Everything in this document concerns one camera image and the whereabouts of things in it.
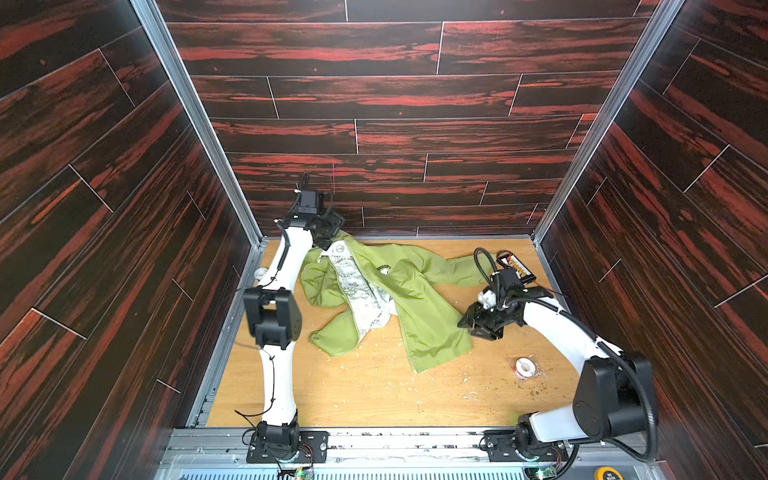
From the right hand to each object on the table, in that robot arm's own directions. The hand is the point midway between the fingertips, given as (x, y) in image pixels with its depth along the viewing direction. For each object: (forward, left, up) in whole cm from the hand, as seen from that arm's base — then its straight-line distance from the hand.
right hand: (469, 326), depth 86 cm
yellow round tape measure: (-34, -27, -7) cm, 44 cm away
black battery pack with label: (+33, -20, -7) cm, 39 cm away
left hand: (+28, +39, +13) cm, 50 cm away
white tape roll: (-9, -16, -8) cm, 20 cm away
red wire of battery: (-4, -10, +26) cm, 28 cm away
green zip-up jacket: (+15, +26, -2) cm, 30 cm away
